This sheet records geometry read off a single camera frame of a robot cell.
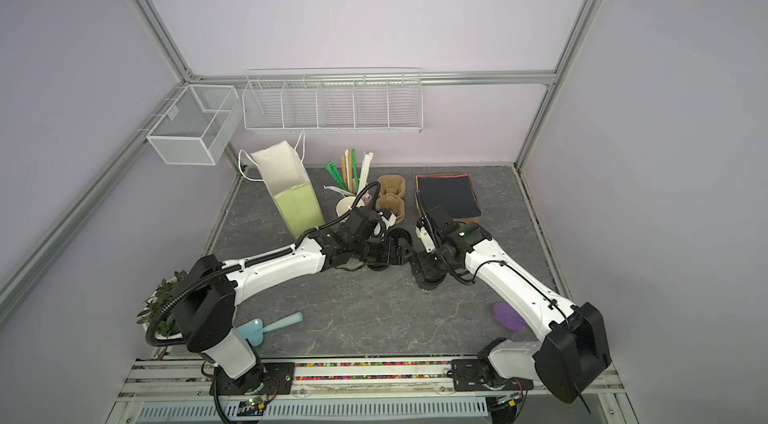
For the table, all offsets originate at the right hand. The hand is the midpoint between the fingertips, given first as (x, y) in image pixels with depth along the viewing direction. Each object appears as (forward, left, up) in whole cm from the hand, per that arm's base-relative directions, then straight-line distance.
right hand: (429, 267), depth 80 cm
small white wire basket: (+44, +75, +15) cm, 88 cm away
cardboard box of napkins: (+35, -12, -9) cm, 38 cm away
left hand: (+1, +6, +2) cm, 7 cm away
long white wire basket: (+52, +30, +19) cm, 63 cm away
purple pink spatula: (-9, -22, -12) cm, 27 cm away
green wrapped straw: (+31, +29, +6) cm, 43 cm away
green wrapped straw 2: (+34, +23, +4) cm, 42 cm away
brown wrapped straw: (+34, +25, +4) cm, 42 cm away
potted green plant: (-16, +61, +5) cm, 63 cm away
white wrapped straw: (+34, +19, +4) cm, 39 cm away
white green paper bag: (+33, +47, +3) cm, 57 cm away
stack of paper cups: (+21, +25, +2) cm, 33 cm away
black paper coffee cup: (-6, +1, +9) cm, 11 cm away
